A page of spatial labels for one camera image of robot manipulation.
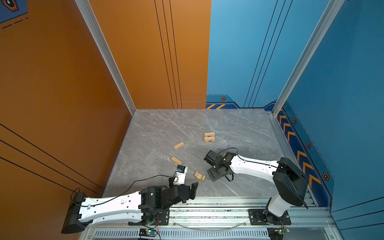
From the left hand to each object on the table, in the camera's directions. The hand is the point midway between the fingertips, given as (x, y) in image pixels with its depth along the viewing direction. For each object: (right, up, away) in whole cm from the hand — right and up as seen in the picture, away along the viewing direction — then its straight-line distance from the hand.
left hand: (192, 182), depth 74 cm
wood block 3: (-12, +7, +20) cm, 25 cm away
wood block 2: (+11, +19, +29) cm, 36 cm away
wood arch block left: (+5, -1, +12) cm, 13 cm away
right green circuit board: (+43, -21, -4) cm, 48 cm away
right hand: (+13, +1, +13) cm, 18 cm away
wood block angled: (+12, +22, +30) cm, 40 cm away
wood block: (-10, +15, +26) cm, 31 cm away
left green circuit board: (-21, -23, -3) cm, 31 cm away
